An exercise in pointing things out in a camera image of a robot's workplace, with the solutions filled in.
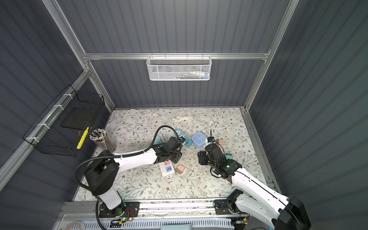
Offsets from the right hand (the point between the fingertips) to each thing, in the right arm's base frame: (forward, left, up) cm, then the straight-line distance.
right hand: (202, 154), depth 81 cm
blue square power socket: (+16, +1, -10) cm, 19 cm away
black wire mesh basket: (+5, +73, +19) cm, 75 cm away
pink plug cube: (-5, +13, -9) cm, 17 cm away
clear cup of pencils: (+8, +60, +7) cm, 61 cm away
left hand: (+4, +14, -6) cm, 16 cm away
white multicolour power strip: (-4, +21, -9) cm, 23 cm away
